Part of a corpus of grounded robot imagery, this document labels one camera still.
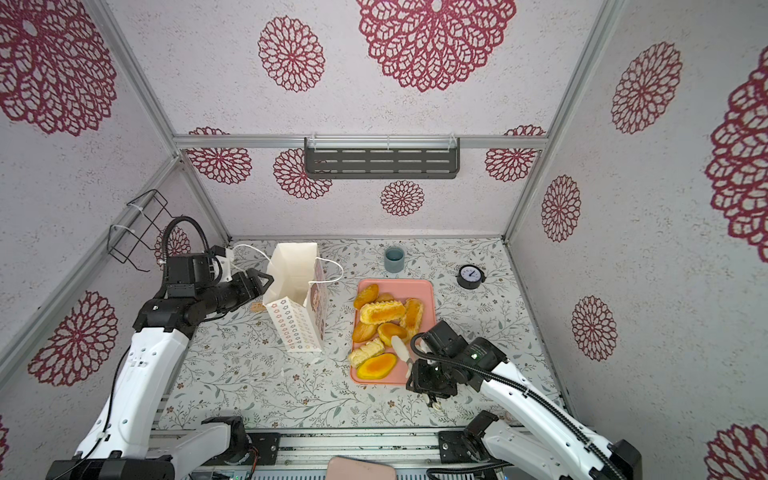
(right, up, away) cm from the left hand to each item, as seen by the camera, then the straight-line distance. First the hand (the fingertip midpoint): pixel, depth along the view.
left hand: (264, 289), depth 75 cm
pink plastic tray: (+43, -2, +31) cm, 53 cm away
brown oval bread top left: (+25, -4, +23) cm, 34 cm away
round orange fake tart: (+32, -13, +14) cm, 37 cm away
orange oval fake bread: (+28, -22, +9) cm, 37 cm away
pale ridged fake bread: (+26, -18, +11) cm, 34 cm away
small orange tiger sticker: (0, -4, -5) cm, 6 cm away
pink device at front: (+21, -42, -5) cm, 47 cm away
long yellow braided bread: (+29, -8, +15) cm, 34 cm away
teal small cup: (+34, +8, +32) cm, 47 cm away
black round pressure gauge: (+61, +2, +32) cm, 69 cm away
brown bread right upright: (+39, -10, +19) cm, 45 cm away
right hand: (+36, -23, -2) cm, 43 cm away
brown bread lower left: (+23, -14, +16) cm, 32 cm away
